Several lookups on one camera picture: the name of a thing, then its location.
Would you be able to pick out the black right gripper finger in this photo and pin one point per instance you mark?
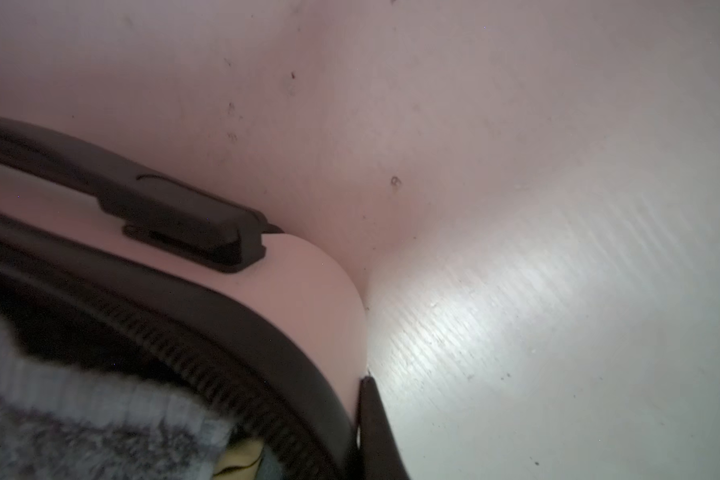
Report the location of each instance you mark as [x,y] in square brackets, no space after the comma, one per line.
[381,458]

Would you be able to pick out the khaki shorts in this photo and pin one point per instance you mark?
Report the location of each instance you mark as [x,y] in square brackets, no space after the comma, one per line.
[240,461]

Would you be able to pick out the black suitcase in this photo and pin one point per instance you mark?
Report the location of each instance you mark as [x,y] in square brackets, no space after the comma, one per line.
[113,267]

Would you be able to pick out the grey towel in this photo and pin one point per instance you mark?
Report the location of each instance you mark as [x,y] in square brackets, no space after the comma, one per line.
[58,421]

